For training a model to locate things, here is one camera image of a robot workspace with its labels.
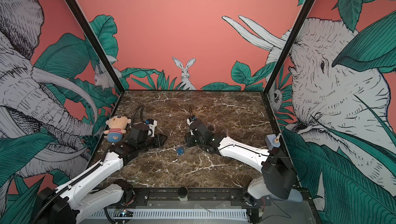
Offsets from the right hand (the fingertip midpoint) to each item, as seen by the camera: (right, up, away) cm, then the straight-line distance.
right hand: (184, 136), depth 79 cm
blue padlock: (-3, -11, +9) cm, 14 cm away
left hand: (-10, 0, +1) cm, 10 cm away
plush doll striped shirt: (-42, +4, +12) cm, 44 cm away
